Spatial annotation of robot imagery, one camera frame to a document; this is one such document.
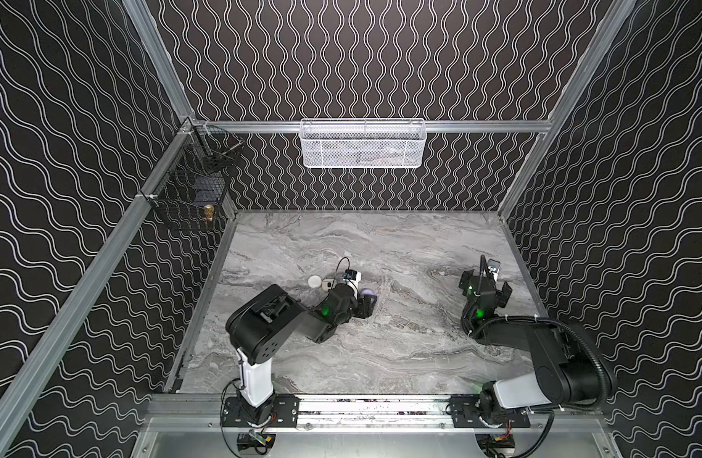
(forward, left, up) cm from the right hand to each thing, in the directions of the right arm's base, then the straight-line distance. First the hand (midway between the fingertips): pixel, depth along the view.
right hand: (493, 278), depth 89 cm
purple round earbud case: (-1, +39, -7) cm, 40 cm away
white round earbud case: (+2, +58, -6) cm, 58 cm away
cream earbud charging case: (+1, +53, -6) cm, 53 cm away
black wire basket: (+21, +97, +19) cm, 101 cm away
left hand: (-6, +35, -5) cm, 36 cm away
